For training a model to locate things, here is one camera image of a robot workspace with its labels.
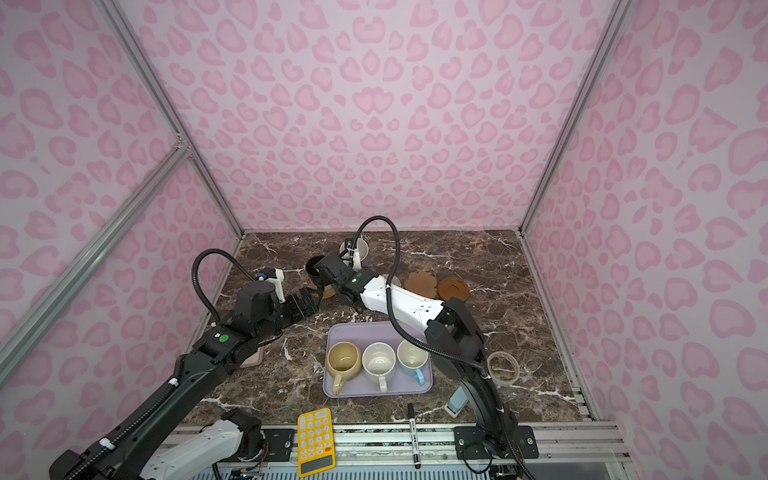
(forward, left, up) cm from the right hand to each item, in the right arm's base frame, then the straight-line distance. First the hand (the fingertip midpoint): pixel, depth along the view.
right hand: (353, 269), depth 90 cm
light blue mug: (-21, -18, -13) cm, 30 cm away
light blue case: (-34, -29, -10) cm, 46 cm away
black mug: (+2, +13, -5) cm, 14 cm away
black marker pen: (-41, -18, -14) cm, 47 cm away
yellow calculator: (-44, +5, -13) cm, 46 cm away
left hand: (-13, +8, +7) cm, 17 cm away
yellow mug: (-23, +1, -13) cm, 27 cm away
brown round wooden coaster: (+4, -32, -16) cm, 36 cm away
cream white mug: (-23, -8, -14) cm, 28 cm away
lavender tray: (-28, -15, -14) cm, 35 cm away
